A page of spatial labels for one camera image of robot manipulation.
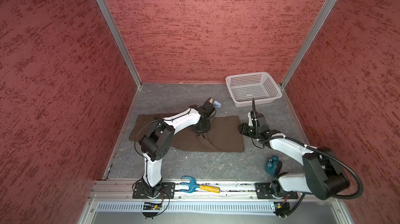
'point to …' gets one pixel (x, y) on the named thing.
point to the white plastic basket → (261, 86)
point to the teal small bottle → (271, 164)
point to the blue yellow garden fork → (194, 186)
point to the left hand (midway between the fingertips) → (203, 133)
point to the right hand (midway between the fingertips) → (238, 130)
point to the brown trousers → (225, 134)
